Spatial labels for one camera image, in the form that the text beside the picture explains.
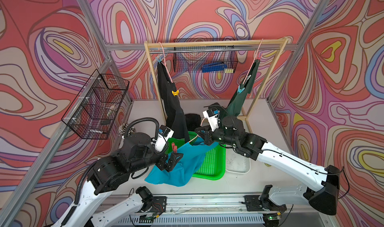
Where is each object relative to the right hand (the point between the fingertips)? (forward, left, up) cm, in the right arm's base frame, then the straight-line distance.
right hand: (196, 134), depth 68 cm
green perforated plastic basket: (-4, -10, -28) cm, 30 cm away
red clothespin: (-8, +9, +3) cm, 12 cm away
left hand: (-9, +8, +4) cm, 13 cm away
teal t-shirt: (-6, +1, -5) cm, 8 cm away
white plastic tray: (-3, -24, -28) cm, 36 cm away
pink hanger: (-2, +1, 0) cm, 2 cm away
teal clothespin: (+55, +23, +7) cm, 60 cm away
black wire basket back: (+56, 0, +3) cm, 56 cm away
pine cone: (+11, +40, -8) cm, 43 cm away
